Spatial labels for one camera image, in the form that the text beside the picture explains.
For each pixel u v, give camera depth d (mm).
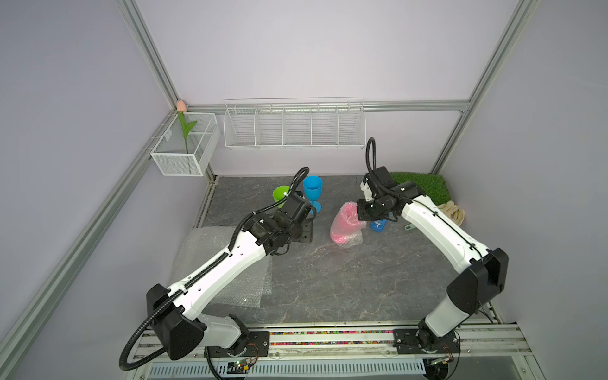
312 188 983
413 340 737
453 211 1062
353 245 913
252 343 737
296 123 964
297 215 556
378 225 992
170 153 791
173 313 386
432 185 1120
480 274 423
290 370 771
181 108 894
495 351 740
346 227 772
